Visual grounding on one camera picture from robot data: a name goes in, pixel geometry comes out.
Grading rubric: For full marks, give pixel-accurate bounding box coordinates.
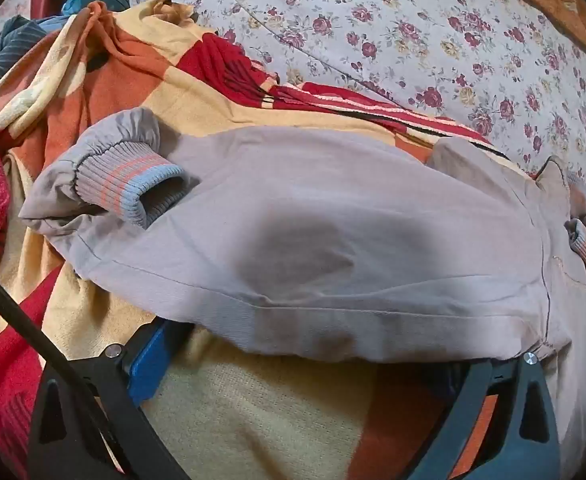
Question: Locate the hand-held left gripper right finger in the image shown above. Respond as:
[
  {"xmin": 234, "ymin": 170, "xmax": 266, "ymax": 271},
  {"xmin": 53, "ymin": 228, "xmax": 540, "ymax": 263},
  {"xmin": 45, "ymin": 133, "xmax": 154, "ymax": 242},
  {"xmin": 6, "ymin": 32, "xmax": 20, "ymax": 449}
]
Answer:
[{"xmin": 430, "ymin": 352, "xmax": 561, "ymax": 480}]

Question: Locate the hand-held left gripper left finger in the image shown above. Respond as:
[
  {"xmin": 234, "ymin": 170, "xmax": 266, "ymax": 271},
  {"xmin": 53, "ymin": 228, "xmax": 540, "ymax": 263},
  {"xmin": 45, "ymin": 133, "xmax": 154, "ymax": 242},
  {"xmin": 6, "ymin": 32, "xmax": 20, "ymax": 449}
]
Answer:
[{"xmin": 27, "ymin": 317, "xmax": 196, "ymax": 480}]

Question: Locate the grey jacket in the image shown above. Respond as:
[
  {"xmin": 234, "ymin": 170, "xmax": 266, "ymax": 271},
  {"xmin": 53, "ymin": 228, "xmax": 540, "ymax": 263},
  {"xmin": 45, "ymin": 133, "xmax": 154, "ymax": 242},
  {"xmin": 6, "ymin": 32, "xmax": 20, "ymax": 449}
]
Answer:
[{"xmin": 18, "ymin": 107, "xmax": 586, "ymax": 480}]

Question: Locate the blue striped cloth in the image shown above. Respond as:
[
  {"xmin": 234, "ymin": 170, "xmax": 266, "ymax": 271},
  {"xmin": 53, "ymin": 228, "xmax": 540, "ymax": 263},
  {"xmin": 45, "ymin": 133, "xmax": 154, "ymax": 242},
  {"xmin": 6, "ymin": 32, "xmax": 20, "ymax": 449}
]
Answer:
[{"xmin": 0, "ymin": 15, "xmax": 48, "ymax": 106}]

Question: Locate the floral bedsheet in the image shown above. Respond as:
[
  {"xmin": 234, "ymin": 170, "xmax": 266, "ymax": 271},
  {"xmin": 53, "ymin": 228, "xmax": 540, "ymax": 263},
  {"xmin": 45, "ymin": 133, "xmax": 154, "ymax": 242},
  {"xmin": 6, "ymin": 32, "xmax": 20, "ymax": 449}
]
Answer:
[{"xmin": 130, "ymin": 0, "xmax": 586, "ymax": 206}]

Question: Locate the orange trimmed cushion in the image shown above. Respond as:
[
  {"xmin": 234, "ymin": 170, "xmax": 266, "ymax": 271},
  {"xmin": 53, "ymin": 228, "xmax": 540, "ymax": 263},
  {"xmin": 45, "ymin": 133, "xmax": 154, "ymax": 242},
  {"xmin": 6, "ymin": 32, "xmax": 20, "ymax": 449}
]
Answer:
[{"xmin": 460, "ymin": 0, "xmax": 586, "ymax": 53}]

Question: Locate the black cable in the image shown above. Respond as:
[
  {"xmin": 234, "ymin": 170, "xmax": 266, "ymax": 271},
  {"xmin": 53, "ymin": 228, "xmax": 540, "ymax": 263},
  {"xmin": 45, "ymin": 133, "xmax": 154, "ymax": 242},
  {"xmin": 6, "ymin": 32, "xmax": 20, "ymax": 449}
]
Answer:
[{"xmin": 0, "ymin": 255, "xmax": 108, "ymax": 366}]

